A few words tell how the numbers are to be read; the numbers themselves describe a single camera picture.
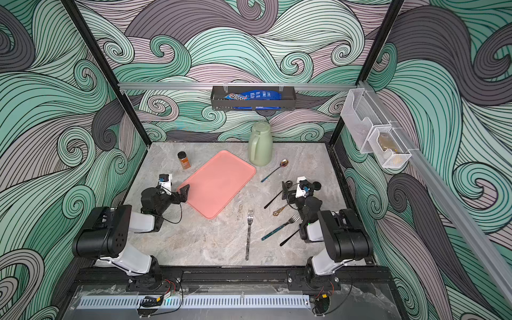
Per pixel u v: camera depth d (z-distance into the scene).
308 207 0.68
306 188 0.73
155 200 0.73
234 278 0.74
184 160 1.03
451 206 0.50
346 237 0.45
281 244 0.83
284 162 1.10
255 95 0.92
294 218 0.89
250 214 0.90
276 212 0.92
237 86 0.92
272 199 0.95
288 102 0.89
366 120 0.73
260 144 0.94
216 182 1.08
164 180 0.80
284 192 0.79
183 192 0.86
